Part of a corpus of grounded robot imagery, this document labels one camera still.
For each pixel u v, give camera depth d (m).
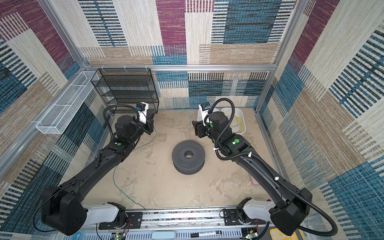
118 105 0.56
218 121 0.50
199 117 1.08
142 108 0.64
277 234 0.69
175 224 0.73
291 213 0.37
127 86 1.08
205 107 0.59
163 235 0.67
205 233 0.70
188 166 0.86
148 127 0.69
